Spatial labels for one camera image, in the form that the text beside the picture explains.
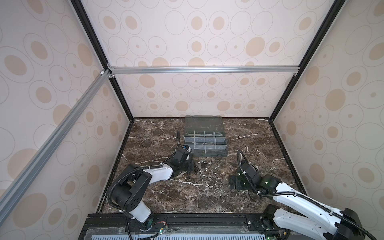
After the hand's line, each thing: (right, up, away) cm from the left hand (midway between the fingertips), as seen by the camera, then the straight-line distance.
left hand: (197, 162), depth 91 cm
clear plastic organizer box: (+6, +16, +15) cm, 23 cm away
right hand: (+23, -8, -9) cm, 26 cm away
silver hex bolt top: (+12, 0, +4) cm, 13 cm away
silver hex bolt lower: (+12, -3, +1) cm, 12 cm away
